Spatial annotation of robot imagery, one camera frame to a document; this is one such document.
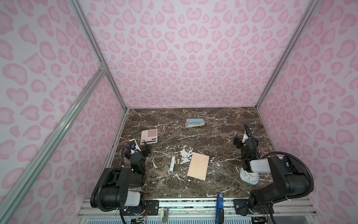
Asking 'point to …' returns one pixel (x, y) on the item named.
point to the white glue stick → (172, 164)
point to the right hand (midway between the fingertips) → (246, 134)
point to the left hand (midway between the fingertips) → (137, 142)
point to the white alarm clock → (251, 178)
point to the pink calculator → (149, 136)
